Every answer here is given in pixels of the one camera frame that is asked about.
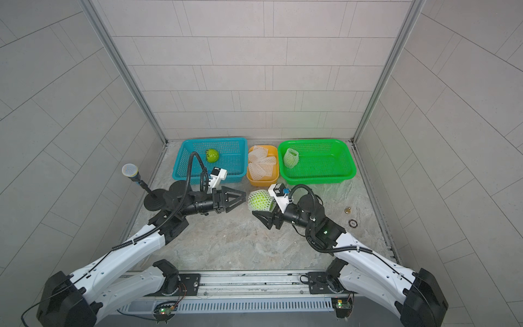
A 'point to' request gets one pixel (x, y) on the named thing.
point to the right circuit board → (343, 306)
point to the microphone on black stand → (153, 199)
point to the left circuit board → (164, 311)
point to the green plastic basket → (321, 161)
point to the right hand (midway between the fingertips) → (260, 207)
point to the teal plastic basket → (233, 157)
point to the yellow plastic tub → (264, 180)
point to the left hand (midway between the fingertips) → (245, 201)
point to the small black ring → (353, 223)
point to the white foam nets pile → (260, 165)
